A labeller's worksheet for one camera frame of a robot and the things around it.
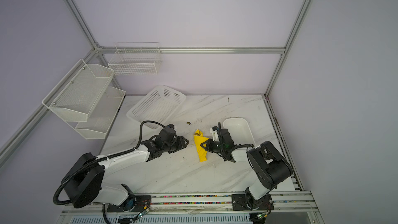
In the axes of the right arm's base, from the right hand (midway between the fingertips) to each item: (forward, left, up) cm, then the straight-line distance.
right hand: (200, 145), depth 88 cm
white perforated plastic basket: (+33, +31, -3) cm, 46 cm away
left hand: (-1, +8, +4) cm, 8 cm away
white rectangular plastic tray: (+12, -26, -5) cm, 29 cm away
